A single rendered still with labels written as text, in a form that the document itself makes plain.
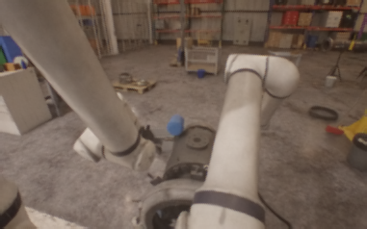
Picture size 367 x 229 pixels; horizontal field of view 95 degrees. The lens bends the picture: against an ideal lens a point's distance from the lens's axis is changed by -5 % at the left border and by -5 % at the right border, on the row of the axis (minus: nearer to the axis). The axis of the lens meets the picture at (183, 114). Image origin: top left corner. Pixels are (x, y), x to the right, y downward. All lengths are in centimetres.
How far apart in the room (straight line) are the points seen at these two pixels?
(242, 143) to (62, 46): 39
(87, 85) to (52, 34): 9
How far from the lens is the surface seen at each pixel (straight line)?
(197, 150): 159
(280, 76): 71
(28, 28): 30
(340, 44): 783
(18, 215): 50
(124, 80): 586
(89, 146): 57
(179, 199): 122
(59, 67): 31
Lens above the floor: 190
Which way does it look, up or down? 28 degrees down
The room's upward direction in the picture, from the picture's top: 1 degrees counter-clockwise
